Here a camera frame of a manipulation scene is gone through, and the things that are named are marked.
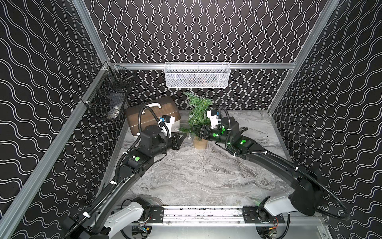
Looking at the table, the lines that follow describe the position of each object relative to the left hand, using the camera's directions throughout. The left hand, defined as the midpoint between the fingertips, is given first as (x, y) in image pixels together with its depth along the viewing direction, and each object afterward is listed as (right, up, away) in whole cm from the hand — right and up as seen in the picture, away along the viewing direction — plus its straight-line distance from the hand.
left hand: (186, 132), depth 66 cm
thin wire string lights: (+3, +8, +10) cm, 13 cm away
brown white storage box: (-25, +10, +29) cm, 40 cm away
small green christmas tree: (+5, +8, +8) cm, 12 cm away
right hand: (+3, +2, +6) cm, 7 cm away
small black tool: (+39, 0, +41) cm, 56 cm away
